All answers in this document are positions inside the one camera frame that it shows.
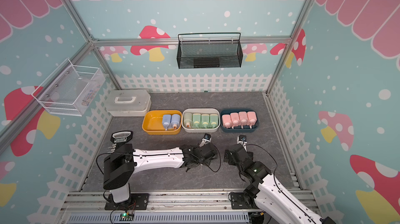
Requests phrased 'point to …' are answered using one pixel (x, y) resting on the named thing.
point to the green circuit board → (126, 216)
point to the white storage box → (211, 110)
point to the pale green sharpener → (188, 120)
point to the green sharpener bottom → (205, 121)
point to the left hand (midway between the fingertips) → (206, 156)
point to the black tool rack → (120, 138)
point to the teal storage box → (238, 128)
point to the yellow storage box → (152, 123)
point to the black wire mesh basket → (205, 50)
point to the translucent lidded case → (127, 102)
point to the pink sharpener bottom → (235, 119)
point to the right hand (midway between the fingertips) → (233, 151)
